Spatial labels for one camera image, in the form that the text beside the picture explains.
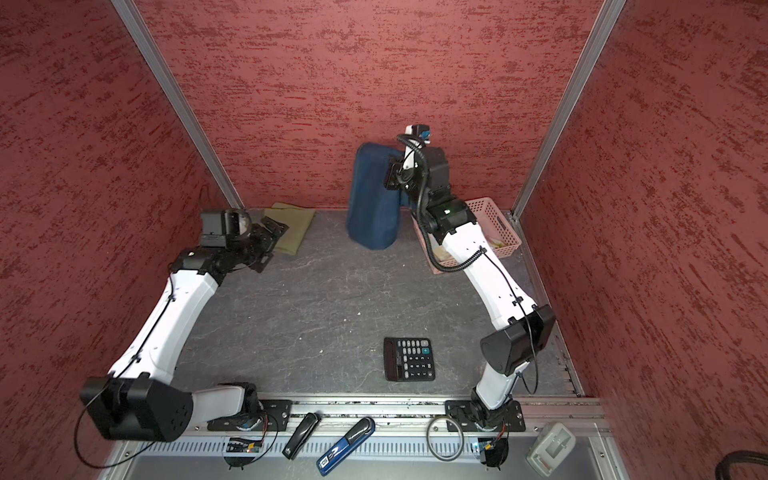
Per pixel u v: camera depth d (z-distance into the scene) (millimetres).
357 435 669
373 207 753
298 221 1175
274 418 689
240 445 726
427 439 708
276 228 705
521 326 427
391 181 629
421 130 578
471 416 727
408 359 813
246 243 656
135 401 394
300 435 692
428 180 507
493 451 706
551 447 684
